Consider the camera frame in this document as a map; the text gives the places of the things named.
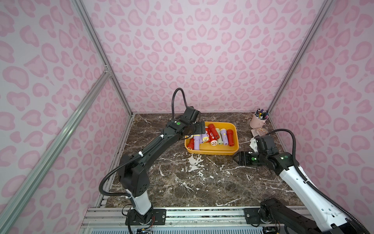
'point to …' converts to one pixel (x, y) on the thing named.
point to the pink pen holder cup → (256, 123)
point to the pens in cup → (261, 114)
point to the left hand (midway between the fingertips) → (200, 127)
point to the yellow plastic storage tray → (207, 148)
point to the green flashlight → (220, 141)
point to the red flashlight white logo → (207, 132)
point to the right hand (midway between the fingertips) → (238, 157)
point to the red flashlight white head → (214, 141)
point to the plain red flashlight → (191, 144)
